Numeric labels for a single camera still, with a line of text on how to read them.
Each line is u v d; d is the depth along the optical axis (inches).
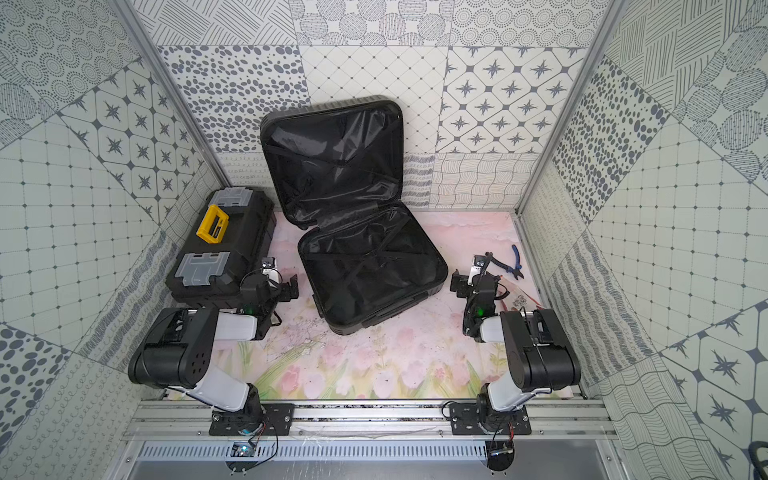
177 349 18.1
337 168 37.4
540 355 17.9
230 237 36.0
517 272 39.9
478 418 28.9
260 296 29.0
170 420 29.7
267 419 28.7
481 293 28.1
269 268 31.9
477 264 32.2
